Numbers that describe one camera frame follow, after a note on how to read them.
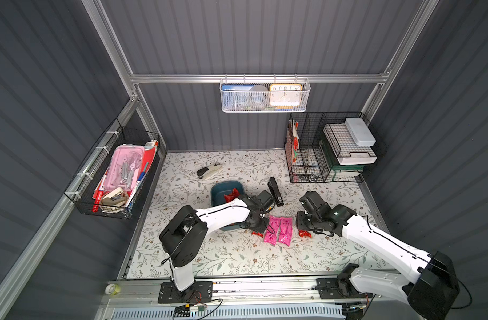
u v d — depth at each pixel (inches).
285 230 34.1
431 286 15.1
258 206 27.1
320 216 23.7
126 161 29.0
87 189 25.0
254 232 33.1
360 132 38.3
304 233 33.1
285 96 35.0
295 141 46.6
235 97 36.0
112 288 29.7
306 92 33.2
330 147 42.5
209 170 42.3
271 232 33.3
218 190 38.9
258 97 35.6
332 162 37.9
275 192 39.0
